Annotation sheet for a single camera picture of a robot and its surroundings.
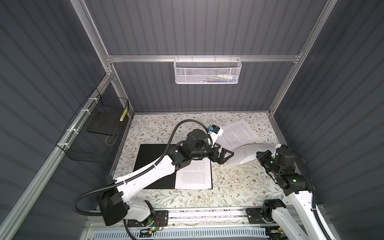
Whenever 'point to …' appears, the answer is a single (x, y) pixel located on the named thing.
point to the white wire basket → (207, 71)
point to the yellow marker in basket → (124, 114)
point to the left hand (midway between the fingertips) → (228, 150)
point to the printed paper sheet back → (235, 135)
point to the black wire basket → (90, 136)
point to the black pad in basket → (105, 123)
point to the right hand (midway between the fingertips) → (258, 152)
